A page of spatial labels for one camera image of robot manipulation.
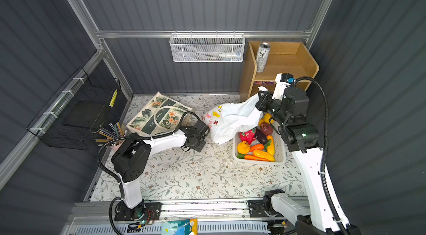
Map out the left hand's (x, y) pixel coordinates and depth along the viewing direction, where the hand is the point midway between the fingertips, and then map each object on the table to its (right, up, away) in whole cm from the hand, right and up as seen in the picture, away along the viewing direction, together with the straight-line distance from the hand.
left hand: (199, 143), depth 94 cm
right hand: (+27, +26, -31) cm, 49 cm away
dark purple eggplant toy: (+35, +5, -1) cm, 35 cm away
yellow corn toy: (+35, -4, -7) cm, 36 cm away
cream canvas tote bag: (-23, +16, 0) cm, 28 cm away
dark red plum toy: (+38, +9, 0) cm, 39 cm away
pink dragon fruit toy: (+27, +5, -5) cm, 28 cm away
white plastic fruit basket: (+22, -8, -7) cm, 25 cm away
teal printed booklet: (-2, -30, -24) cm, 39 cm away
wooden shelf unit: (+50, +51, +3) cm, 71 cm away
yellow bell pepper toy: (+24, 0, -9) cm, 26 cm away
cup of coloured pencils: (-45, +8, -7) cm, 46 cm away
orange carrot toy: (+27, -5, -7) cm, 28 cm away
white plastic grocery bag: (+14, +14, -23) cm, 30 cm away
